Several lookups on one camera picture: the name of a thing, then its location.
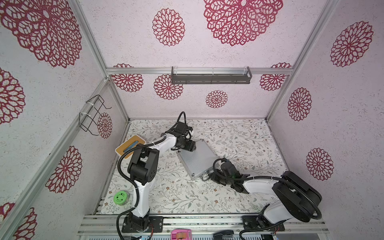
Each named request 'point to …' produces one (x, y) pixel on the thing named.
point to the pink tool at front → (181, 234)
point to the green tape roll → (121, 197)
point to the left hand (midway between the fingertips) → (191, 147)
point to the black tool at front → (219, 235)
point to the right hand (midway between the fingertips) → (206, 174)
